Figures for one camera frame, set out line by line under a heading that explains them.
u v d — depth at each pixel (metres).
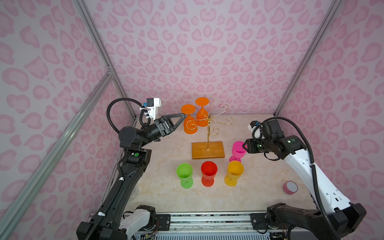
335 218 0.36
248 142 0.65
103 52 0.83
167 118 0.50
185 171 0.80
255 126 0.67
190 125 0.84
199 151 0.98
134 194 0.80
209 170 0.77
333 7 0.69
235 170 0.81
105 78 0.87
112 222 0.39
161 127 0.50
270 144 0.53
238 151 0.82
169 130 0.50
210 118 0.77
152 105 0.52
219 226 0.73
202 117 0.77
